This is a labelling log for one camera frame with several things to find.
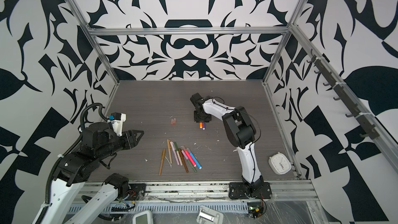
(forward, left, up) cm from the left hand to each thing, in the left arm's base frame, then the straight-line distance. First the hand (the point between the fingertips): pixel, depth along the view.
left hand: (140, 130), depth 67 cm
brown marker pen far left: (-4, -5, -26) cm, 27 cm away
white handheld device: (-29, -2, -21) cm, 36 cm away
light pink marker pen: (-1, -12, -25) cm, 28 cm away
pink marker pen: (-3, -20, -25) cm, 32 cm away
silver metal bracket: (-29, -28, -24) cm, 47 cm away
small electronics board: (-28, -50, -26) cm, 62 cm away
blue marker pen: (-8, -25, -25) cm, 36 cm away
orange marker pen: (+15, -27, -25) cm, 39 cm away
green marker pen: (-1, -13, -25) cm, 28 cm away
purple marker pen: (+13, -28, -25) cm, 40 cm away
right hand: (+19, -27, -24) cm, 41 cm away
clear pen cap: (+17, -9, -24) cm, 31 cm away
